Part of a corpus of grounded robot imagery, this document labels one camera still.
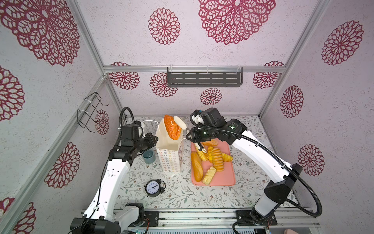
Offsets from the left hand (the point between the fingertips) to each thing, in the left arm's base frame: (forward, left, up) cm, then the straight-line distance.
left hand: (157, 140), depth 76 cm
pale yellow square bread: (-12, -28, -19) cm, 35 cm away
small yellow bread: (-1, -40, -18) cm, 44 cm away
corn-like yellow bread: (+1, -26, -19) cm, 33 cm away
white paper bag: (-7, -7, +1) cm, 11 cm away
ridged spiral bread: (-3, -35, -19) cm, 40 cm away
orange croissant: (+3, -9, +7) cm, 12 cm away
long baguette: (-6, -22, -19) cm, 30 cm away
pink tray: (-11, -38, -24) cm, 47 cm away
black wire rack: (+9, +37, +9) cm, 39 cm away
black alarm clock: (-18, +3, -21) cm, 28 cm away
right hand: (-2, -15, +7) cm, 17 cm away
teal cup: (+3, +9, -22) cm, 24 cm away
